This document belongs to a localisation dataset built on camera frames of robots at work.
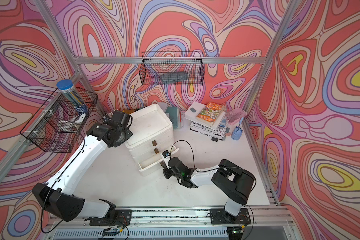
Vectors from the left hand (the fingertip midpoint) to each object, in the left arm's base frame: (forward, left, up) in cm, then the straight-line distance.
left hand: (129, 135), depth 78 cm
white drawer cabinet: (-3, -12, -2) cm, 13 cm away
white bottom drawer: (-9, -12, -17) cm, 22 cm away
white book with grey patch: (+34, -38, -13) cm, 52 cm away
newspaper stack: (+15, -54, -18) cm, 59 cm away
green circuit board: (-40, +7, -26) cm, 48 cm away
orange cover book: (+27, -48, -10) cm, 56 cm away
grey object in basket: (+44, -18, +7) cm, 48 cm away
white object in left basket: (0, +25, +8) cm, 27 cm away
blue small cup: (+14, -65, -15) cm, 68 cm away
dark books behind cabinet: (+34, -22, -20) cm, 45 cm away
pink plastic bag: (+37, -71, -22) cm, 83 cm away
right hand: (-9, -17, -20) cm, 28 cm away
